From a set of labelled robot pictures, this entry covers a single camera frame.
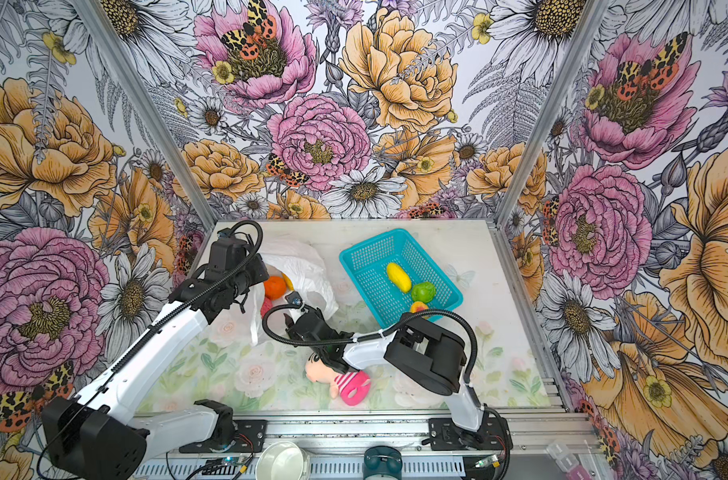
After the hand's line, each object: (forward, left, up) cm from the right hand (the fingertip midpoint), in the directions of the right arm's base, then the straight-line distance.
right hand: (292, 318), depth 86 cm
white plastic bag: (+10, -5, +10) cm, 15 cm away
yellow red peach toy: (+4, -36, -3) cm, 37 cm away
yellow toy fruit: (+16, -31, -4) cm, 35 cm away
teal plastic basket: (+24, -21, -6) cm, 32 cm away
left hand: (+7, +7, +13) cm, 16 cm away
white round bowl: (-32, -1, -8) cm, 33 cm away
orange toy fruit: (+11, +7, -1) cm, 13 cm away
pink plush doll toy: (-19, -17, -1) cm, 25 cm away
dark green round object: (-34, -24, 0) cm, 42 cm away
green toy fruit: (+9, -39, -2) cm, 40 cm away
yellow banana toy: (+16, +5, -4) cm, 17 cm away
